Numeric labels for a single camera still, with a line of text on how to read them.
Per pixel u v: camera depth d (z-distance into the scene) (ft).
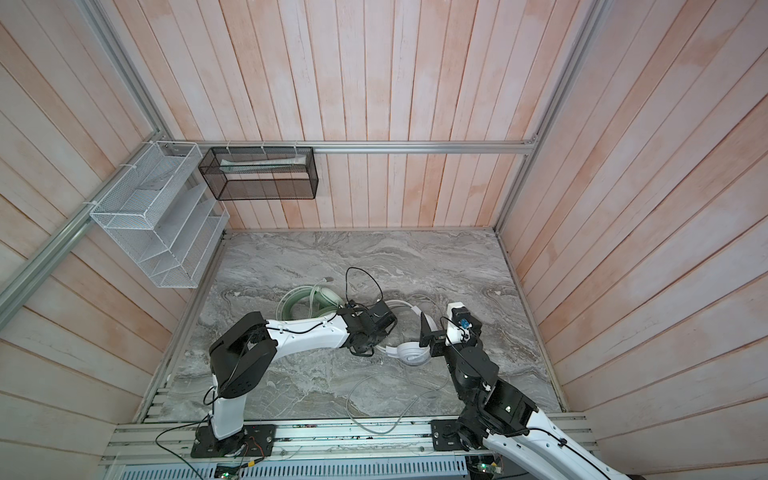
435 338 2.02
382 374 2.77
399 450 2.39
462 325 1.83
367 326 2.25
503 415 1.68
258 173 3.42
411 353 2.67
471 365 1.49
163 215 2.36
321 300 2.95
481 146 3.14
